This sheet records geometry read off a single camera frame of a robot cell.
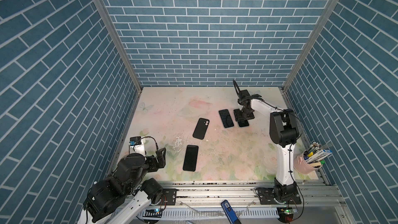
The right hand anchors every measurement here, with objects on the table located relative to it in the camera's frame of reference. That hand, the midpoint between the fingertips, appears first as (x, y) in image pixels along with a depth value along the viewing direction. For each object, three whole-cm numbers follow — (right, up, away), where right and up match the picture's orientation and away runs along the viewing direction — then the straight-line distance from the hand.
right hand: (240, 117), depth 103 cm
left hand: (-43, -11, -37) cm, 58 cm away
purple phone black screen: (-32, -21, -18) cm, 43 cm away
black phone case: (-27, -7, -3) cm, 28 cm away
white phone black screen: (+1, -5, -2) cm, 5 cm away
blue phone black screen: (-10, -1, -1) cm, 10 cm away
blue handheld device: (-13, -40, -35) cm, 54 cm away
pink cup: (+25, -22, -26) cm, 42 cm away
